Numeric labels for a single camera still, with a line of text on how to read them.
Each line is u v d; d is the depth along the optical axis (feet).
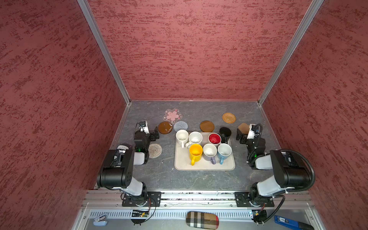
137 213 2.39
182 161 2.91
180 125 3.40
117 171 1.47
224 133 3.17
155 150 3.02
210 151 2.94
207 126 3.49
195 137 3.11
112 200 2.49
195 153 2.94
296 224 2.12
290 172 1.49
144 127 2.62
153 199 2.41
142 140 2.30
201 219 2.16
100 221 2.19
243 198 2.43
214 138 3.09
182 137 3.10
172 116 3.62
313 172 1.38
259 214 2.36
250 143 2.64
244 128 3.43
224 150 2.87
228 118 3.61
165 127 3.34
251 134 2.62
